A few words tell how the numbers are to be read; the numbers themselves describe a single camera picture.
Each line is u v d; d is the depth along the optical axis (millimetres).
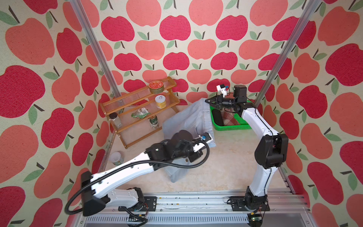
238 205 733
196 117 780
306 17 722
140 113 884
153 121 981
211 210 735
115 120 823
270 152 507
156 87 867
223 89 802
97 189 396
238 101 703
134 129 1065
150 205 746
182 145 479
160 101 980
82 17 727
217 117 1103
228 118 1019
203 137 517
